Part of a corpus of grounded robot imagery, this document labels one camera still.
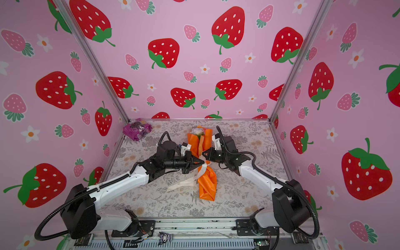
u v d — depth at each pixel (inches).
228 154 25.4
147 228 28.9
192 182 35.3
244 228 28.8
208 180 32.7
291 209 16.4
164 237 27.4
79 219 15.9
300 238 27.5
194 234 28.8
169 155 24.0
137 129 42.2
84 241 27.2
